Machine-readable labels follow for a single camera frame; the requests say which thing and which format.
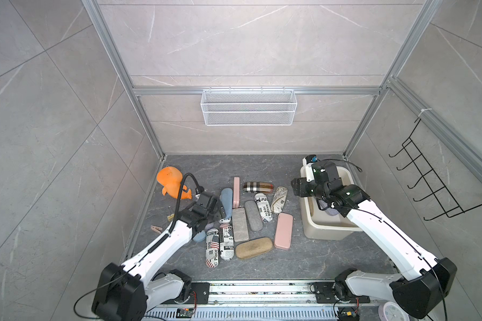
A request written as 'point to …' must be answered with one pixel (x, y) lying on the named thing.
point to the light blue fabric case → (226, 197)
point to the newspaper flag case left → (212, 247)
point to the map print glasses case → (279, 199)
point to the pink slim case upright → (236, 192)
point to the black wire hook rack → (426, 175)
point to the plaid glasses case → (258, 186)
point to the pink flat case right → (284, 231)
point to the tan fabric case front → (253, 247)
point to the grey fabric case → (255, 220)
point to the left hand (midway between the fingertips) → (217, 208)
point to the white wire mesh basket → (249, 108)
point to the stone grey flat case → (240, 230)
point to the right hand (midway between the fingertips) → (301, 181)
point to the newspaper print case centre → (264, 208)
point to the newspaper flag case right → (226, 243)
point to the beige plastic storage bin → (318, 225)
